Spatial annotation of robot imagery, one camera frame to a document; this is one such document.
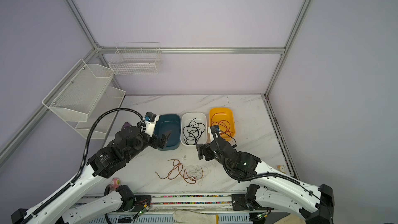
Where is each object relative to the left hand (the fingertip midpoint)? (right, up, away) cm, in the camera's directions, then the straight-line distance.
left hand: (161, 128), depth 68 cm
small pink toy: (-25, -29, +8) cm, 40 cm away
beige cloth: (+59, -41, +1) cm, 72 cm away
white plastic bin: (+8, +3, +35) cm, 36 cm away
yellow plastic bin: (+34, +2, +40) cm, 52 cm away
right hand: (+19, -8, +3) cm, 20 cm away
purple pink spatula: (-34, -2, +35) cm, 49 cm away
